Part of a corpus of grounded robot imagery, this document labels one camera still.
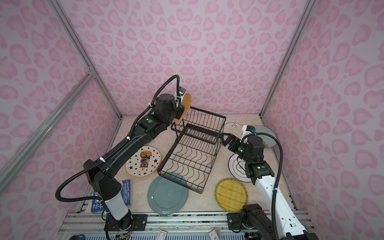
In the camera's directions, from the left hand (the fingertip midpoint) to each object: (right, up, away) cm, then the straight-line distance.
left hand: (177, 97), depth 74 cm
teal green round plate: (-7, -53, +10) cm, 55 cm away
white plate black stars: (-23, -37, +20) cm, 48 cm away
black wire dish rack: (+6, -36, +19) cm, 41 cm away
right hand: (+24, -19, 0) cm, 31 cm away
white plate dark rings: (+34, -40, +18) cm, 55 cm away
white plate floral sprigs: (+38, -16, +37) cm, 55 cm away
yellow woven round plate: (+29, -52, +8) cm, 60 cm away
